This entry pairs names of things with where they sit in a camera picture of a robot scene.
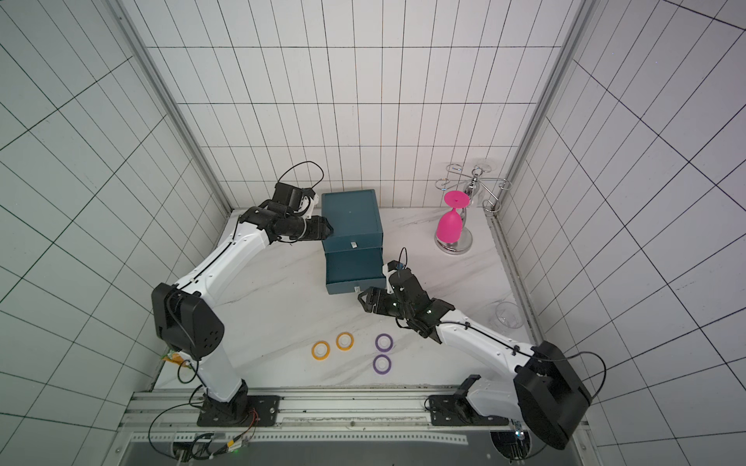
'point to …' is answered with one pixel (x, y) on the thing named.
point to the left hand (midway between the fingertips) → (322, 235)
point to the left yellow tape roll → (323, 357)
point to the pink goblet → (450, 222)
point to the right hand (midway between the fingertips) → (357, 303)
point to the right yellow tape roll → (337, 341)
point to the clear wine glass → (504, 315)
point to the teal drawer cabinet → (354, 212)
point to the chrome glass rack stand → (471, 183)
